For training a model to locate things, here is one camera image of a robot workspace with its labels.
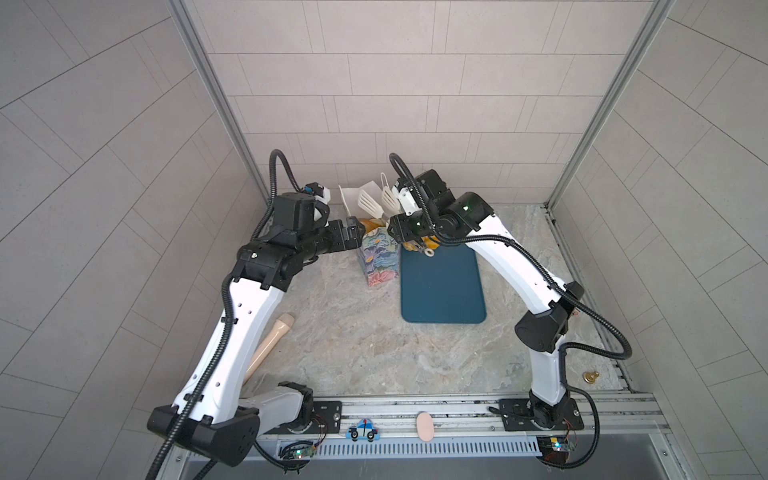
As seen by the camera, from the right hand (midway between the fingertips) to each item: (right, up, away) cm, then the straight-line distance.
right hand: (392, 229), depth 74 cm
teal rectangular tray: (+16, -18, +18) cm, 30 cm away
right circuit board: (+38, -51, -6) cm, 63 cm away
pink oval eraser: (+8, -46, -5) cm, 47 cm away
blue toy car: (-7, -47, -6) cm, 47 cm away
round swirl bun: (+4, -4, -3) cm, 7 cm away
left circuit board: (-21, -50, -7) cm, 55 cm away
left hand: (-8, +1, -8) cm, 11 cm away
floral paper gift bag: (-4, -8, +12) cm, 15 cm away
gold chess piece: (+51, -38, +1) cm, 63 cm away
